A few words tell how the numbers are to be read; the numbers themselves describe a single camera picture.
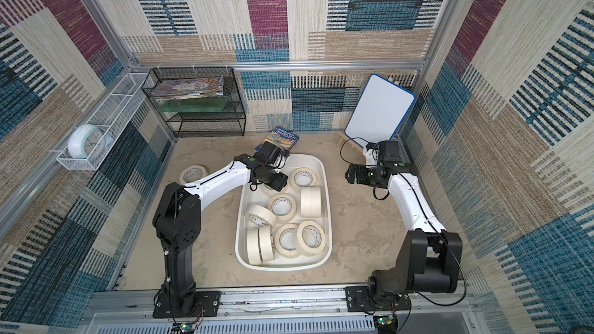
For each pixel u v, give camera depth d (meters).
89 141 0.65
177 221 0.51
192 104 0.99
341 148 1.11
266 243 0.76
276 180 0.83
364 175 0.76
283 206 0.94
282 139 1.15
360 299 0.73
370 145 0.78
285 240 0.85
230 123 1.19
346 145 1.10
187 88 0.85
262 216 0.81
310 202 0.84
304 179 1.01
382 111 0.87
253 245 0.75
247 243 0.75
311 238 0.86
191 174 1.05
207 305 0.73
